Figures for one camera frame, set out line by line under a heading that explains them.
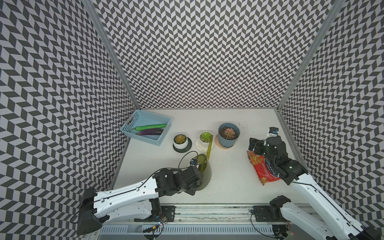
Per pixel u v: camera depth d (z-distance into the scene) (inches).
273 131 25.4
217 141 39.1
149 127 41.4
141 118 45.4
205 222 28.0
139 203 23.4
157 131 40.4
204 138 35.7
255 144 27.2
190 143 38.4
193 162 25.9
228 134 35.9
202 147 38.9
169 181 19.4
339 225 15.6
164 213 28.4
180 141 36.2
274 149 21.3
